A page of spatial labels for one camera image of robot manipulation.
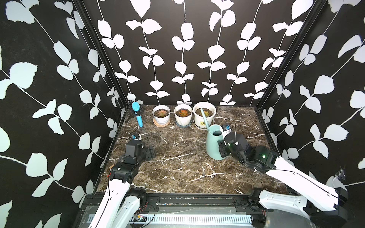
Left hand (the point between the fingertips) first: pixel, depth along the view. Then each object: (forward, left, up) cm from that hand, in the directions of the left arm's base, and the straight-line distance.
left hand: (147, 146), depth 77 cm
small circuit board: (-31, +4, -17) cm, 36 cm away
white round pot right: (+33, -41, -9) cm, 53 cm away
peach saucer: (+27, -3, -17) cm, 32 cm away
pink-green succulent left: (+32, -5, -9) cm, 34 cm away
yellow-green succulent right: (+30, -38, -8) cm, 48 cm away
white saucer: (+21, -35, -15) cm, 43 cm away
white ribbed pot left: (+27, -5, -12) cm, 30 cm away
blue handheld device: (+27, +10, +4) cm, 29 cm away
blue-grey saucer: (+25, -19, -17) cm, 36 cm away
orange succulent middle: (+32, -21, -8) cm, 39 cm away
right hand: (-2, -38, +8) cm, 39 cm away
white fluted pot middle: (+26, -20, -10) cm, 34 cm away
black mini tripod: (+27, +13, -3) cm, 30 cm away
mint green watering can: (0, -36, +9) cm, 37 cm away
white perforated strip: (-33, -22, -17) cm, 43 cm away
